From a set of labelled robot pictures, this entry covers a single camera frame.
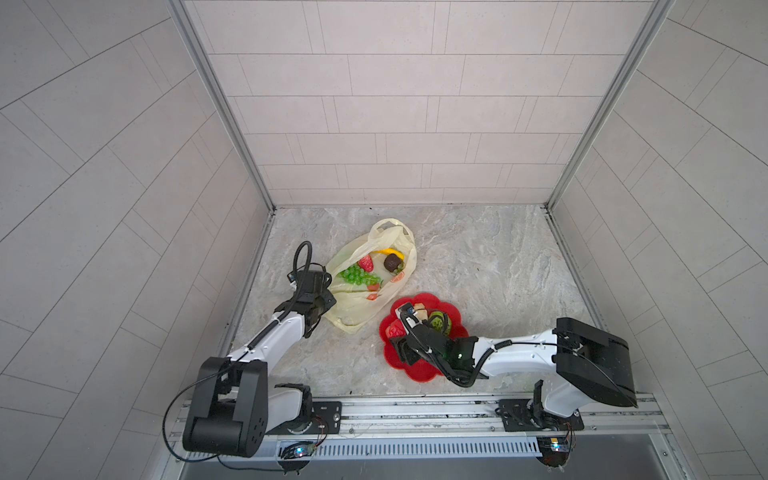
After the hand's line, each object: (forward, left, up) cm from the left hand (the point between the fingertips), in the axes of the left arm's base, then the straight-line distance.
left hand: (332, 291), depth 90 cm
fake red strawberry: (+10, -10, 0) cm, 14 cm away
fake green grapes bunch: (+6, -6, 0) cm, 8 cm away
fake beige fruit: (-8, -27, +2) cm, 28 cm away
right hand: (-15, -20, 0) cm, 24 cm away
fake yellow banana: (+14, -17, +2) cm, 22 cm away
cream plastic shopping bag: (-4, -8, +1) cm, 9 cm away
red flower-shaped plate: (-22, -27, -2) cm, 34 cm away
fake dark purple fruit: (+10, -18, +1) cm, 21 cm away
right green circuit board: (-37, -56, -2) cm, 68 cm away
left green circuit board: (-39, +2, +1) cm, 39 cm away
